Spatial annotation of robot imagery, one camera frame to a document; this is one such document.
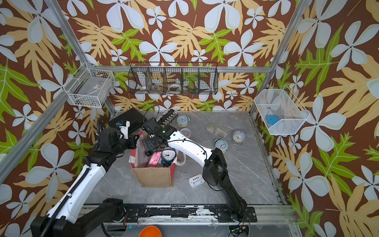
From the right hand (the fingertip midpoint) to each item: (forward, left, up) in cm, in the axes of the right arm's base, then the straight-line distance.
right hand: (150, 141), depth 83 cm
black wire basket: (+41, -12, +15) cm, 45 cm away
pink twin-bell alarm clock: (-8, -2, -6) cm, 10 cm away
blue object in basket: (+8, -68, +10) cm, 69 cm away
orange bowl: (-41, -4, -13) cm, 43 cm away
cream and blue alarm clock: (+27, -17, -13) cm, 35 cm away
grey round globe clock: (+11, -55, -11) cm, 57 cm away
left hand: (+1, +6, +6) cm, 9 cm away
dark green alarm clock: (-5, -10, -6) cm, 13 cm away
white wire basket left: (+27, +36, +18) cm, 48 cm away
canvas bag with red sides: (-20, -3, -1) cm, 20 cm away
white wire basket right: (+14, -75, +10) cm, 77 cm away
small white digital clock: (-17, -26, -15) cm, 34 cm away
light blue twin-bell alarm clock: (+6, -44, -13) cm, 46 cm away
